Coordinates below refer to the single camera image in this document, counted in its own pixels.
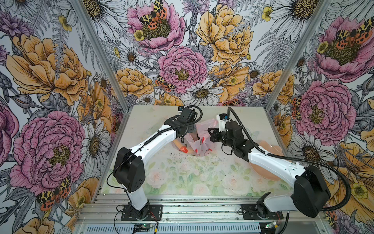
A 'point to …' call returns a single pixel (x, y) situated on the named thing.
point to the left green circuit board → (141, 227)
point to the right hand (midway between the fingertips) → (207, 133)
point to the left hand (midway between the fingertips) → (185, 130)
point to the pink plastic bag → (199, 139)
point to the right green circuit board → (270, 224)
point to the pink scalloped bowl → (270, 148)
